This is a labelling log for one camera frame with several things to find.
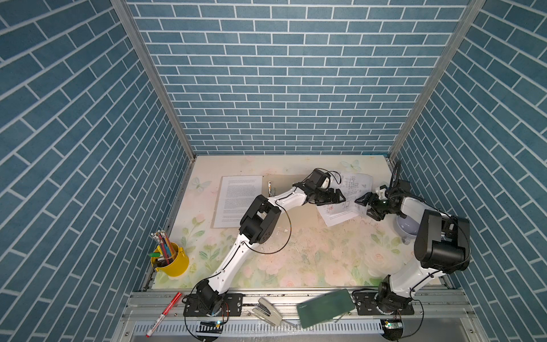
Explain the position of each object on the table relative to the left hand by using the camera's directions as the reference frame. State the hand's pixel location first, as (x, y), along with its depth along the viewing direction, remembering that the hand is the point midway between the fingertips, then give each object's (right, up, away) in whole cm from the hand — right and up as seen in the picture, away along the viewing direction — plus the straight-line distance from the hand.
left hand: (339, 201), depth 97 cm
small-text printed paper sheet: (-1, -7, -1) cm, 8 cm away
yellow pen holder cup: (-63, -20, -25) cm, 70 cm away
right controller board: (+13, -42, -24) cm, 50 cm away
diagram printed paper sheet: (+9, +6, +8) cm, 14 cm away
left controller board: (-51, -40, -25) cm, 70 cm away
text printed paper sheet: (-49, +3, +8) cm, 50 cm away
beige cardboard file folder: (-18, -4, -18) cm, 26 cm away
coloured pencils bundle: (-67, -13, -23) cm, 72 cm away
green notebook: (-11, -34, -25) cm, 43 cm away
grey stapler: (-32, -33, -27) cm, 53 cm away
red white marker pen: (-65, -33, -24) cm, 77 cm away
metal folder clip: (-33, +8, +6) cm, 34 cm away
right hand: (+9, 0, -3) cm, 9 cm away
